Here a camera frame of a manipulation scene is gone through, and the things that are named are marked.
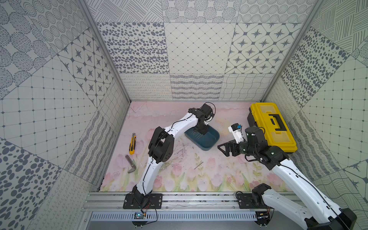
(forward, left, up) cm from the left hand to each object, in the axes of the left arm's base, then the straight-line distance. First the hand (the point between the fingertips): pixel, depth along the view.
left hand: (204, 128), depth 94 cm
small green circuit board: (-47, +35, -11) cm, 60 cm away
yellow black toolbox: (+5, -40, +7) cm, 41 cm away
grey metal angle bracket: (-22, +45, -8) cm, 51 cm away
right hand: (-18, -10, +9) cm, 23 cm away
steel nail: (-22, +4, -9) cm, 24 cm away
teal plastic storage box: (-9, -1, -3) cm, 9 cm away
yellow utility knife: (-11, +48, -7) cm, 49 cm away
